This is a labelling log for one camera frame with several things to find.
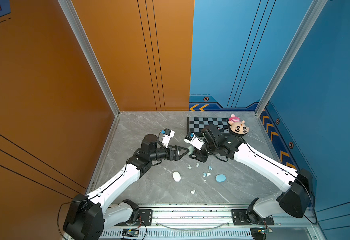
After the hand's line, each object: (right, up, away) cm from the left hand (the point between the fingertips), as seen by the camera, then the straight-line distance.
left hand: (185, 150), depth 73 cm
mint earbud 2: (+8, -12, +18) cm, 23 cm away
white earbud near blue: (+14, -17, +14) cm, 26 cm away
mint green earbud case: (+3, +1, -3) cm, 4 cm away
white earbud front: (+5, -24, +8) cm, 26 cm away
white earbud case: (-4, -17, +12) cm, 22 cm away
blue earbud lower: (+12, -17, +14) cm, 25 cm away
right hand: (+3, -2, +3) cm, 5 cm away
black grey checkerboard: (+9, +13, +36) cm, 39 cm away
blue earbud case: (+21, -18, +12) cm, 30 cm away
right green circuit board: (+38, -38, -3) cm, 53 cm away
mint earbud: (+3, -13, +16) cm, 21 cm away
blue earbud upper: (+16, -14, +16) cm, 26 cm away
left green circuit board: (-27, -40, -1) cm, 48 cm away
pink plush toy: (+37, +12, +27) cm, 47 cm away
